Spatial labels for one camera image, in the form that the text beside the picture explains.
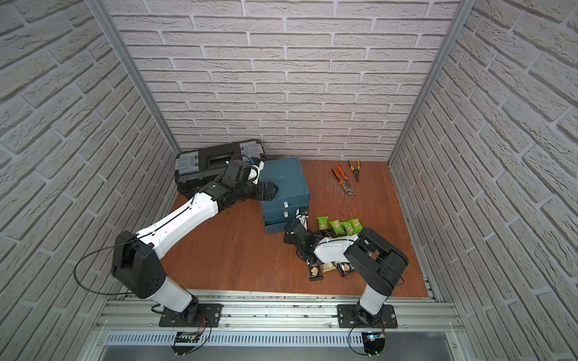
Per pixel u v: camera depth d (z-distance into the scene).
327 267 0.83
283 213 0.87
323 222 0.95
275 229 0.90
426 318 0.76
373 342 0.70
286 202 0.81
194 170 0.93
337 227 0.94
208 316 0.73
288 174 0.85
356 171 1.17
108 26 0.73
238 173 0.63
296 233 0.69
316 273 0.83
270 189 0.74
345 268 0.83
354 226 0.94
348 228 0.93
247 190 0.69
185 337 0.73
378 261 0.47
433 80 0.85
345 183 1.10
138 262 0.43
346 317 0.73
